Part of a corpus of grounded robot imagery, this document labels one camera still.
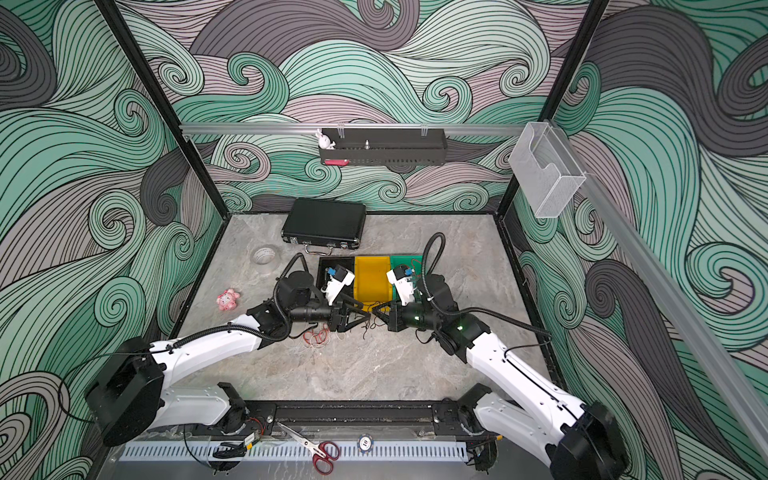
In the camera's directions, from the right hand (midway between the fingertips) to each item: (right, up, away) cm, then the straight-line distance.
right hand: (374, 312), depth 73 cm
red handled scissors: (-12, -32, -4) cm, 35 cm away
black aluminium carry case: (-22, +24, +45) cm, 55 cm away
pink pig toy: (-47, -1, +19) cm, 50 cm away
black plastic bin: (-17, +10, +28) cm, 34 cm away
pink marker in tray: (-12, +42, +17) cm, 47 cm away
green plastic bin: (+13, +10, +23) cm, 29 cm away
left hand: (-2, 0, +1) cm, 2 cm away
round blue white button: (-2, -31, -3) cm, 31 cm away
